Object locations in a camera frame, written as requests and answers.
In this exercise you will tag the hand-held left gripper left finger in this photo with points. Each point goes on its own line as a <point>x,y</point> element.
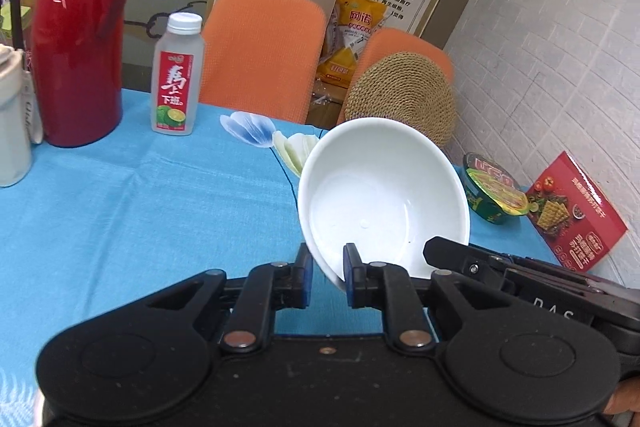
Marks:
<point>301,279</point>

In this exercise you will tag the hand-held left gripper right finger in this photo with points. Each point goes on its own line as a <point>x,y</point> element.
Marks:
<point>350,279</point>

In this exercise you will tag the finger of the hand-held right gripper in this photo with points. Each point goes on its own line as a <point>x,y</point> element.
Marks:
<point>450,257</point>

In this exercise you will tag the white ceramic bowl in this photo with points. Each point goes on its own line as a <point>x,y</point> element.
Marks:
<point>385,202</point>

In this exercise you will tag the person's right hand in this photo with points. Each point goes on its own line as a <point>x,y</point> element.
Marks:
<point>622,399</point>

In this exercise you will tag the green instant noodle bowl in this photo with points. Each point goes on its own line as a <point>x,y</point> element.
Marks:
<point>495,192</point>

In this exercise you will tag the red cracker box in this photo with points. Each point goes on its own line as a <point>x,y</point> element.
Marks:
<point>575,217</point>

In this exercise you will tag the woven straw mat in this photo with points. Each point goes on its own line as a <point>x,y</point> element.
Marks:
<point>400,97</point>

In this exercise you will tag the blue floral tablecloth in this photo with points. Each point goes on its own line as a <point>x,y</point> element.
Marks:
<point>125,207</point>

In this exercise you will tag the narrow orange chair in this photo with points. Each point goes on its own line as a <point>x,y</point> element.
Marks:
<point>395,42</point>

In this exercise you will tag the wide orange chair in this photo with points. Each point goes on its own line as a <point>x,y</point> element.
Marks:
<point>260,52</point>

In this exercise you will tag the yellow snack bag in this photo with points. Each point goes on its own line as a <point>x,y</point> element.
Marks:
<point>350,42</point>

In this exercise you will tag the juice bottle with red label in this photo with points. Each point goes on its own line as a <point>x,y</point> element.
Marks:
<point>176,77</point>

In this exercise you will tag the white lidded mug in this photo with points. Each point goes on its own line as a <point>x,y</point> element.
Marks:
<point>12,132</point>

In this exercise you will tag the red thermos jug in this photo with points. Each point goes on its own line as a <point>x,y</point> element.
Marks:
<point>82,32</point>

